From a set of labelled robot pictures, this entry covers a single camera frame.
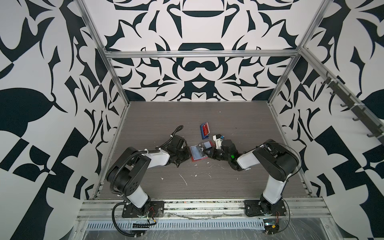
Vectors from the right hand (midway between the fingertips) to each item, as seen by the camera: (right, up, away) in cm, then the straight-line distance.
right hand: (203, 150), depth 91 cm
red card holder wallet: (-3, -1, +2) cm, 4 cm away
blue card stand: (+1, +7, +8) cm, 11 cm away
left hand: (-6, -1, 0) cm, 6 cm away
